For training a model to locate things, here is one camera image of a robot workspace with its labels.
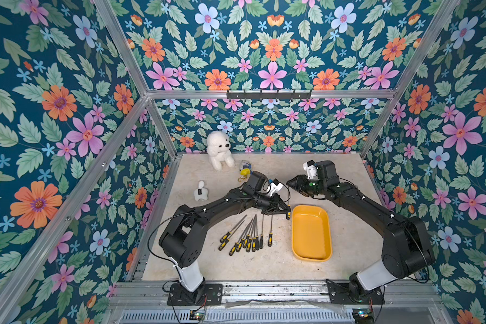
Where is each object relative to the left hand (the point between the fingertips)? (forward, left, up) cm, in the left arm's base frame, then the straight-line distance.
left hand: (291, 210), depth 78 cm
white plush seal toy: (+39, +30, -3) cm, 49 cm away
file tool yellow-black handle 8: (-8, +14, -16) cm, 23 cm away
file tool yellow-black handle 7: (-5, +17, -16) cm, 24 cm away
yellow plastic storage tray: (-6, -10, -16) cm, 19 cm away
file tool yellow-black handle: (-3, +8, -17) cm, 18 cm away
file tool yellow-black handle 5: (-6, +23, -16) cm, 29 cm away
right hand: (+13, -2, 0) cm, 13 cm away
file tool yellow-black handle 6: (-8, +22, -16) cm, 28 cm away
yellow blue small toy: (+33, +18, -13) cm, 39 cm away
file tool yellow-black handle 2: (-4, +12, -16) cm, 21 cm away
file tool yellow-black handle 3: (-1, +1, -2) cm, 3 cm away
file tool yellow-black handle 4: (-1, +26, -16) cm, 31 cm away
